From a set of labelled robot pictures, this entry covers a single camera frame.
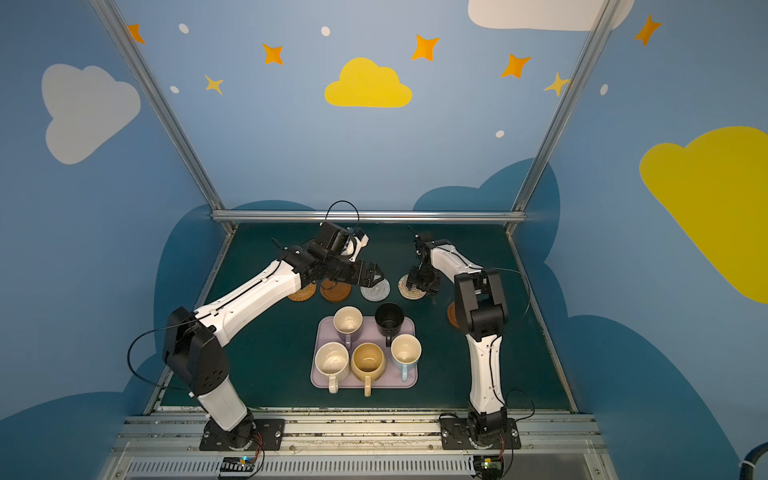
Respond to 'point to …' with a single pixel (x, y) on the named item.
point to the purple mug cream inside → (347, 323)
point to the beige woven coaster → (413, 293)
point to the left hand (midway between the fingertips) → (370, 270)
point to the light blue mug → (405, 351)
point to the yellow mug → (368, 364)
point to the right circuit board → (490, 467)
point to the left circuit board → (233, 466)
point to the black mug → (389, 318)
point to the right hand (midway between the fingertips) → (417, 287)
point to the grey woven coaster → (379, 292)
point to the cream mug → (332, 363)
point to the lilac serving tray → (409, 326)
